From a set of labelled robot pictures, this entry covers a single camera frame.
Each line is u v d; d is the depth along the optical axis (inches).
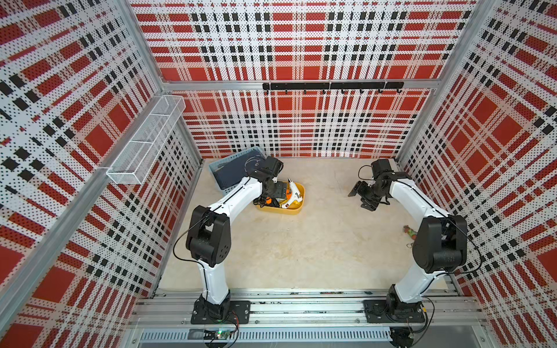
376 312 28.7
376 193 29.9
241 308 29.4
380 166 28.9
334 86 35.1
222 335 27.2
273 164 28.8
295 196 38.7
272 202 37.7
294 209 37.4
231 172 44.2
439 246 18.6
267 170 28.7
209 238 19.6
